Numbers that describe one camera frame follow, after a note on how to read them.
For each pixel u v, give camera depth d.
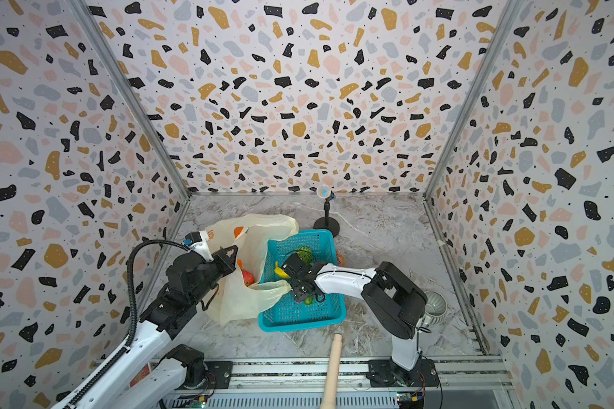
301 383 0.73
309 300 0.84
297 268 0.71
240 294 0.72
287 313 0.86
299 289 0.66
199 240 0.67
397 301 0.49
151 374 0.57
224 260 0.65
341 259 0.97
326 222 1.09
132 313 0.49
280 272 0.92
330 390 0.69
